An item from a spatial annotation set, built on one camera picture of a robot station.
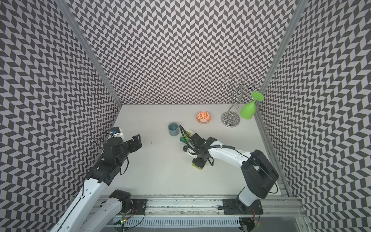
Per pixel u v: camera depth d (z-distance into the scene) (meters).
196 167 0.86
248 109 0.85
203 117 1.08
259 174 0.43
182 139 0.96
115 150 0.54
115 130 0.63
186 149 0.77
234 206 0.73
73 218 0.41
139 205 0.72
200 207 0.75
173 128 0.99
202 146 0.62
